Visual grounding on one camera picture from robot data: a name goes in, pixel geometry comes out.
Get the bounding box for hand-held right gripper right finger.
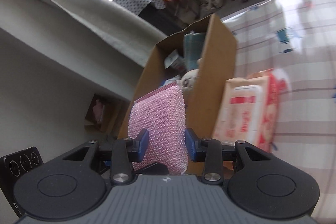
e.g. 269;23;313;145
185;129;273;184

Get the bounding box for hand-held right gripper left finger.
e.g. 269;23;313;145
62;129;150;185

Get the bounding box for pink cloth pad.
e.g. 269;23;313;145
127;84;189;175

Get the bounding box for brown cardboard box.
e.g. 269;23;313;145
117;13;238;174

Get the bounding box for small brown box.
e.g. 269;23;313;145
84;93;124;133

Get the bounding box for pink wet wipes pack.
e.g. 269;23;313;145
211;69;289;153

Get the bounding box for white yogurt cup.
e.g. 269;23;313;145
164;49;185;70

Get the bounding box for black panel round dials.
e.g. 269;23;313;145
0;147;46;216

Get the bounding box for pale worn sneaker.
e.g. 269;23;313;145
202;0;226;11

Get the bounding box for white curtain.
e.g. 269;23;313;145
0;0;168;67

